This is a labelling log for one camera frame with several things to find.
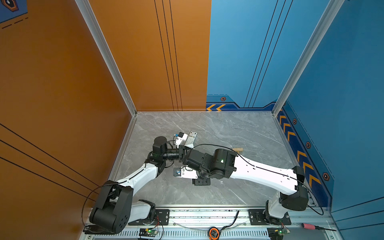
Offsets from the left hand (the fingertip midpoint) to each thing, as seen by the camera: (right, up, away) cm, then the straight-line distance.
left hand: (198, 154), depth 73 cm
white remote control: (-5, +4, +29) cm, 30 cm away
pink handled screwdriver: (+53, -33, -3) cm, 63 cm away
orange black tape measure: (+7, -35, -6) cm, 36 cm away
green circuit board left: (-24, -37, -2) cm, 44 cm away
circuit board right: (+37, -37, -3) cm, 52 cm away
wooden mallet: (+26, -1, +23) cm, 35 cm away
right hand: (-2, -7, -6) cm, 10 cm away
